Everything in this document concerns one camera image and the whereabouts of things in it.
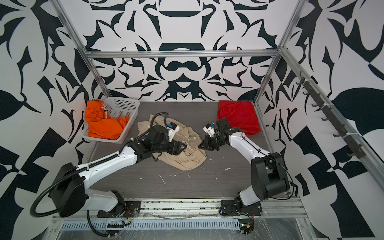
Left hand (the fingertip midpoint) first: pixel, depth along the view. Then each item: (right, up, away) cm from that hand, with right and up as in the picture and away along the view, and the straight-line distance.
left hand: (183, 142), depth 79 cm
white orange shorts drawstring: (-54, +17, +23) cm, 61 cm away
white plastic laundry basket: (-44, +20, +33) cm, 58 cm away
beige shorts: (+4, -10, +9) cm, 14 cm away
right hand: (+9, -3, +4) cm, 11 cm away
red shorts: (+40, +15, +32) cm, 53 cm away
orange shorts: (-53, +8, +16) cm, 56 cm away
